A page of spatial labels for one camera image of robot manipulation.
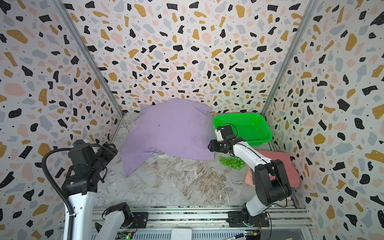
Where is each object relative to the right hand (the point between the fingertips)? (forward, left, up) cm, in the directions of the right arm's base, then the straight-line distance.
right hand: (209, 143), depth 90 cm
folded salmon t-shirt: (-17, -23, -9) cm, 30 cm away
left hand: (-13, +47, +17) cm, 52 cm away
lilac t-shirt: (+18, +20, -9) cm, 28 cm away
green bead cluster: (-8, -15, -8) cm, 19 cm away
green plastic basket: (+22, -32, -11) cm, 40 cm away
